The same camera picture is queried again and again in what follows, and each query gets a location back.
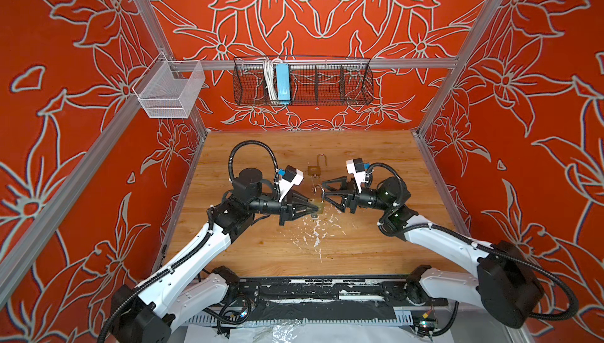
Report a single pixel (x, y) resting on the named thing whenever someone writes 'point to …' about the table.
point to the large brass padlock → (315, 170)
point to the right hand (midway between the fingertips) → (321, 193)
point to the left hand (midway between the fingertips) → (314, 207)
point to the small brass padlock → (321, 204)
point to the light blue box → (283, 83)
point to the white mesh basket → (171, 90)
